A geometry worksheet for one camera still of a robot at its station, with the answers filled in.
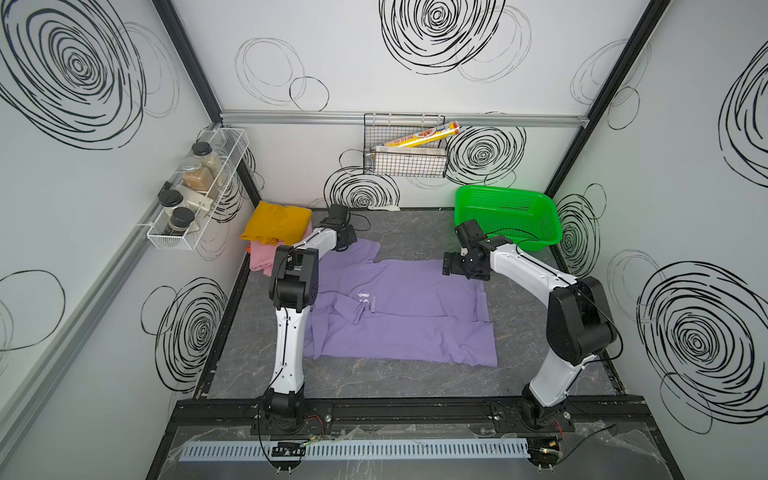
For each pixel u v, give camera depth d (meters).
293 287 0.63
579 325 0.47
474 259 0.68
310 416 0.72
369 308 0.92
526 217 1.19
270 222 1.01
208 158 0.74
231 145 0.96
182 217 0.64
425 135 0.89
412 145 0.91
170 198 0.62
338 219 0.90
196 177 0.70
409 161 0.87
